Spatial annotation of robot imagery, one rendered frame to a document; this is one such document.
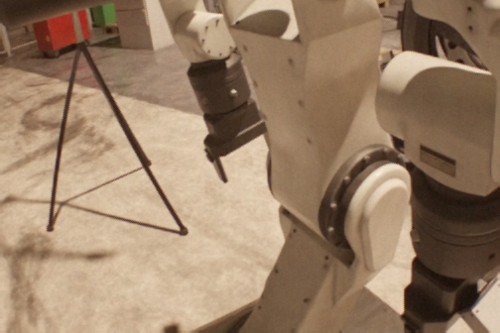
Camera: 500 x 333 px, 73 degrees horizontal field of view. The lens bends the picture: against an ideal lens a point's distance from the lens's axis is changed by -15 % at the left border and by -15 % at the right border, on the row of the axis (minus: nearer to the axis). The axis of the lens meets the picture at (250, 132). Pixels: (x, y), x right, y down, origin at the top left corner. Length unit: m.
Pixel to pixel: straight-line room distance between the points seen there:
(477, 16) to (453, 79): 0.07
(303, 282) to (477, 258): 0.32
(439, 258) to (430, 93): 0.13
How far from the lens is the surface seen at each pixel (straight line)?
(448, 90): 0.25
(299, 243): 0.58
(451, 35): 1.38
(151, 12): 4.54
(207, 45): 0.55
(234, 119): 0.64
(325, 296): 0.58
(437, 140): 0.25
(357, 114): 0.44
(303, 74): 0.36
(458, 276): 0.32
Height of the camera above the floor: 0.90
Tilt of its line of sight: 26 degrees down
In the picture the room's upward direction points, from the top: 7 degrees counter-clockwise
